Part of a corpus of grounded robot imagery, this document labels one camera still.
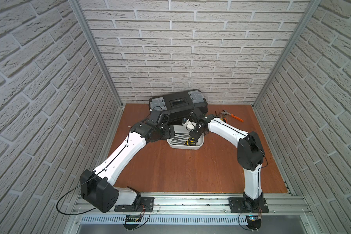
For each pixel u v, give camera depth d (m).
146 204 0.73
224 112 1.14
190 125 0.83
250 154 0.52
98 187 0.39
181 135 1.00
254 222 0.70
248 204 0.64
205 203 0.76
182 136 1.00
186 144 0.94
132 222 0.71
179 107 0.95
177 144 0.95
